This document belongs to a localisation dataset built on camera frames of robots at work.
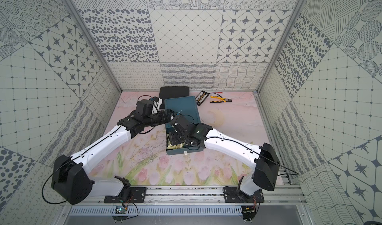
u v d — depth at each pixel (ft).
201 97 3.77
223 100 3.76
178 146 2.40
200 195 2.49
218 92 3.96
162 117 2.31
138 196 2.42
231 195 2.40
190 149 2.07
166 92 3.79
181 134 1.84
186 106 2.72
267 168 1.33
